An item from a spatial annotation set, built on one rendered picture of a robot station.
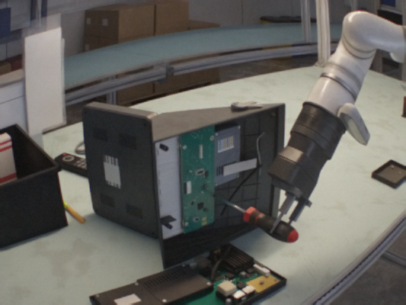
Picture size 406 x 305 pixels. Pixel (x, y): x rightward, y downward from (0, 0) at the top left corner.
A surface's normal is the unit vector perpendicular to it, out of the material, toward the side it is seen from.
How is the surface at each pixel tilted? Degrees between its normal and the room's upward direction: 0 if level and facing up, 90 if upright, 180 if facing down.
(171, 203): 90
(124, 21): 90
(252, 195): 90
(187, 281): 0
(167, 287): 0
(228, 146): 90
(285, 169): 46
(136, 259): 0
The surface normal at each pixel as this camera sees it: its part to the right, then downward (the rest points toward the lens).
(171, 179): 0.63, 0.30
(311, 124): -0.34, -0.33
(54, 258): -0.01, -0.92
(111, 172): -0.52, 0.34
